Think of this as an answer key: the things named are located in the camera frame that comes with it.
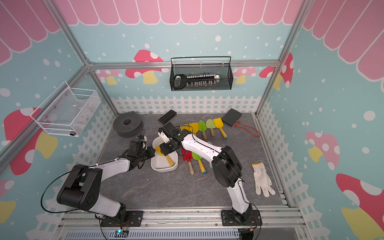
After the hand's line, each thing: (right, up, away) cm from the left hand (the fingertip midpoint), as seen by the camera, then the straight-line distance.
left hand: (156, 152), depth 95 cm
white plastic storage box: (+4, -7, -1) cm, 8 cm away
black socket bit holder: (+17, +43, -5) cm, 47 cm away
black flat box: (+54, +24, +25) cm, 64 cm away
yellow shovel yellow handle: (+4, +3, -10) cm, 11 cm away
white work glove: (+63, -14, -11) cm, 66 cm away
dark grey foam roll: (-23, +17, +12) cm, 31 cm away
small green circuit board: (-11, -37, -22) cm, 44 cm away
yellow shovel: (+43, +19, +18) cm, 50 cm away
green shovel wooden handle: (+30, +15, +15) cm, 37 cm away
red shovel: (+20, -3, +2) cm, 20 cm away
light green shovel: (+36, +18, +19) cm, 45 cm away
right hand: (+7, +3, -8) cm, 11 cm away
